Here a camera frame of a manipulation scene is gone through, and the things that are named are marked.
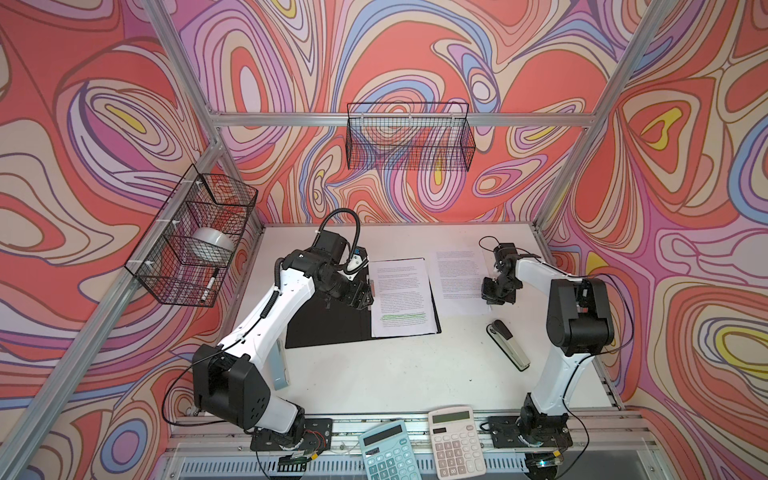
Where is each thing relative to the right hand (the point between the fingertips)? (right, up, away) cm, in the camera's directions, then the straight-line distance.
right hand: (490, 305), depth 97 cm
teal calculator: (-34, -30, -28) cm, 53 cm away
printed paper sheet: (-28, +1, 0) cm, 28 cm away
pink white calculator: (-18, -29, -27) cm, 43 cm away
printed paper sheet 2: (-8, +9, +7) cm, 14 cm away
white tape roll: (-78, +22, -24) cm, 84 cm away
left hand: (-41, +6, -18) cm, 45 cm away
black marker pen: (-78, +9, -25) cm, 82 cm away
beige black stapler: (+1, -9, -12) cm, 16 cm away
